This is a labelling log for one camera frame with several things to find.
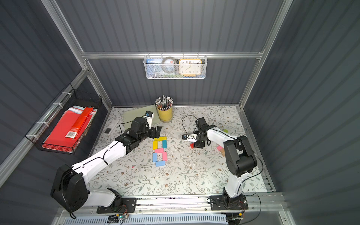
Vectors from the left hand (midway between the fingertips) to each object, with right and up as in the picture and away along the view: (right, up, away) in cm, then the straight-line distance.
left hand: (155, 125), depth 83 cm
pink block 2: (+4, -21, +9) cm, 23 cm away
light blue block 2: (+2, -25, +6) cm, 26 cm away
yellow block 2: (-3, -14, +14) cm, 20 cm away
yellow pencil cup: (+4, +6, +19) cm, 20 cm away
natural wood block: (+43, -18, +9) cm, 47 cm away
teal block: (+4, -13, +14) cm, 20 cm away
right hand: (+26, -10, +13) cm, 30 cm away
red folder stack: (-45, -7, -15) cm, 48 cm away
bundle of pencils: (+3, +15, +15) cm, 22 cm away
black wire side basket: (-47, -3, -22) cm, 52 cm away
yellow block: (+1, -10, +16) cm, 19 cm away
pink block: (0, -18, +12) cm, 21 cm away
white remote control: (-39, -2, +24) cm, 46 cm away
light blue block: (-2, -21, +8) cm, 23 cm away
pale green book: (-28, +7, +31) cm, 42 cm away
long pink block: (+42, -16, +13) cm, 47 cm away
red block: (+23, -15, +15) cm, 31 cm away
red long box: (-38, +1, -12) cm, 40 cm away
